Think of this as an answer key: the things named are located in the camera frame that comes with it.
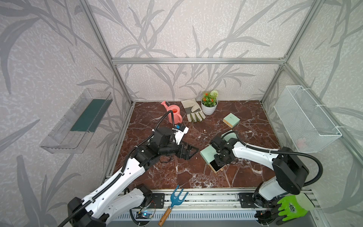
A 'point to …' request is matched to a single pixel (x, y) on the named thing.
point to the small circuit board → (144, 214)
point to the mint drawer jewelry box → (208, 153)
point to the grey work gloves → (193, 110)
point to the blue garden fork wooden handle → (175, 200)
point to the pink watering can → (177, 117)
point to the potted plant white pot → (209, 102)
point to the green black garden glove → (293, 207)
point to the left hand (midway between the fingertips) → (192, 148)
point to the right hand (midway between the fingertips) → (219, 161)
